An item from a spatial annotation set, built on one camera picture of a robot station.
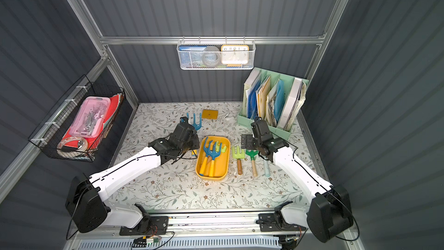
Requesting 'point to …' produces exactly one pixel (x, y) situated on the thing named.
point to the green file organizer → (259, 99)
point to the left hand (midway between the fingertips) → (196, 137)
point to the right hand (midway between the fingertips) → (256, 138)
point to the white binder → (292, 100)
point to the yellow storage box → (221, 164)
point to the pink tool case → (88, 121)
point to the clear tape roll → (63, 142)
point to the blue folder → (279, 99)
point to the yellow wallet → (208, 114)
